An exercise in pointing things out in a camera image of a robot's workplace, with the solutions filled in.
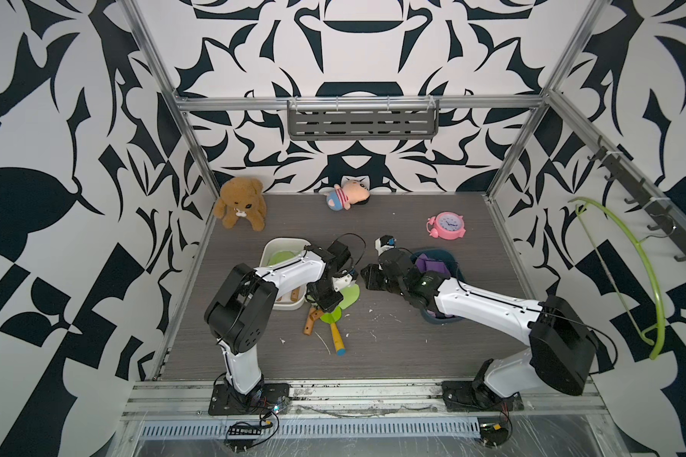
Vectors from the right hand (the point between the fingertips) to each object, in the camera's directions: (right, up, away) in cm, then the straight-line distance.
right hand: (361, 268), depth 84 cm
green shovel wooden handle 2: (-14, -14, +1) cm, 20 cm away
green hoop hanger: (+58, -11, -23) cm, 64 cm away
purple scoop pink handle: (+21, 0, +10) cm, 23 cm away
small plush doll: (-3, +25, +27) cm, 37 cm away
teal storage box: (+31, -2, +10) cm, 33 cm away
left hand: (-11, -10, +6) cm, 16 cm away
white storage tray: (-28, +4, +13) cm, 31 cm away
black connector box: (+32, -39, -12) cm, 52 cm away
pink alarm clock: (+33, +13, +24) cm, 43 cm away
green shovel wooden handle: (-16, -3, -20) cm, 26 cm away
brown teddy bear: (-39, +22, +12) cm, 47 cm away
